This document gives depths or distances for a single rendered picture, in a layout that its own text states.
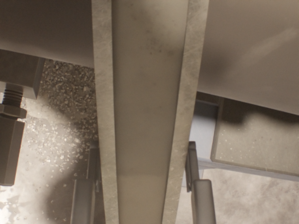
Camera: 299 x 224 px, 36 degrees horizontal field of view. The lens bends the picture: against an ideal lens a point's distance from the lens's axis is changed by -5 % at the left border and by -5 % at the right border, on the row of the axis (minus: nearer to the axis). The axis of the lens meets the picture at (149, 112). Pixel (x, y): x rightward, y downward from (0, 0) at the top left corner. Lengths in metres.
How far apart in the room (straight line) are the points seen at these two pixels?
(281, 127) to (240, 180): 0.27
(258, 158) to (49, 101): 0.39
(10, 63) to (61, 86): 0.61
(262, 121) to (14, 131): 0.44
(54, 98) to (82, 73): 0.07
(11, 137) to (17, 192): 0.58
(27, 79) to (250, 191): 0.73
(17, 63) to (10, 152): 0.06
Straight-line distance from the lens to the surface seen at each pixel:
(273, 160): 0.67
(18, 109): 0.28
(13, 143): 0.29
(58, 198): 0.86
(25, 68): 0.26
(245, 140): 0.65
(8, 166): 0.29
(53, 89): 0.86
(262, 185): 0.95
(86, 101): 0.87
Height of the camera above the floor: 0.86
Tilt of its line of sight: 75 degrees down
